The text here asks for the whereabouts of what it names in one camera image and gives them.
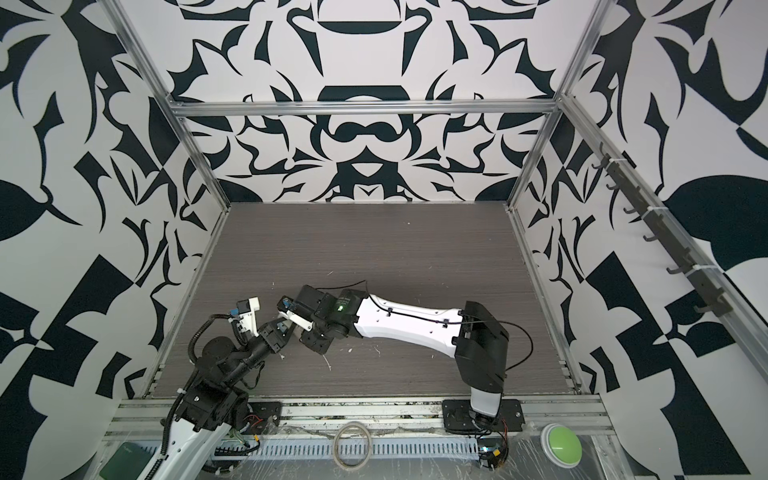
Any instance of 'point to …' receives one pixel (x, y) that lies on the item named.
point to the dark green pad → (127, 462)
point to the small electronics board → (492, 451)
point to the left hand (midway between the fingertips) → (299, 314)
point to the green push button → (561, 445)
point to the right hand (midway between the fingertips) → (311, 332)
